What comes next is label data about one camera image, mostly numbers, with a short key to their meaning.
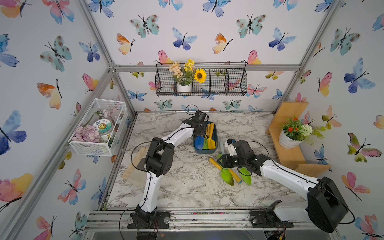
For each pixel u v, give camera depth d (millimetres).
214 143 1005
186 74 860
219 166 872
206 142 998
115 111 786
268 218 634
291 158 901
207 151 984
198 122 780
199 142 966
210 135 1031
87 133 599
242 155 661
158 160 569
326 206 411
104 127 656
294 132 822
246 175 724
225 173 870
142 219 661
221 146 982
